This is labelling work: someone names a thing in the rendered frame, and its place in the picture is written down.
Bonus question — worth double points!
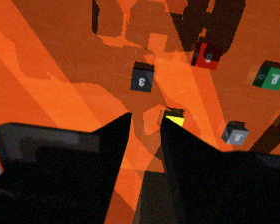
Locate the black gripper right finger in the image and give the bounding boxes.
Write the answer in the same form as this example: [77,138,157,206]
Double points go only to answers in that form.
[160,117,280,224]

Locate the green block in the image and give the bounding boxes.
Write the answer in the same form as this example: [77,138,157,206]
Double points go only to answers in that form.
[252,65,280,91]

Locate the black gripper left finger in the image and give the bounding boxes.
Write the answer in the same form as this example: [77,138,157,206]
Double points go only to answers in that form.
[0,112,132,224]

